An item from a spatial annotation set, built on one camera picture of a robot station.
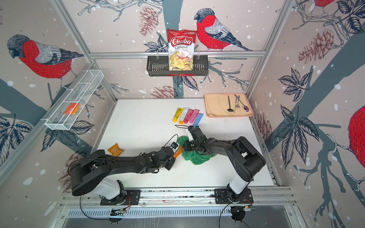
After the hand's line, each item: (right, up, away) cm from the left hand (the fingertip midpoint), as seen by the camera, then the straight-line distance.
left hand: (176, 156), depth 87 cm
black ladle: (+42, +30, +27) cm, 58 cm away
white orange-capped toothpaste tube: (+5, +28, +24) cm, 37 cm away
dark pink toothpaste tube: (+8, +26, +23) cm, 36 cm away
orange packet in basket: (-49, +30, -18) cm, 61 cm away
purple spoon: (+56, +31, +27) cm, 69 cm away
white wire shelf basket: (-55, +27, -16) cm, 64 cm away
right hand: (+5, +6, +5) cm, 9 cm away
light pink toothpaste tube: (+12, +25, +20) cm, 34 cm away
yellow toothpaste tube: (-1, +26, +23) cm, 34 cm away
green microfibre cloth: (+12, 0, -1) cm, 12 cm away
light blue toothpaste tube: (+15, +22, +19) cm, 33 cm away
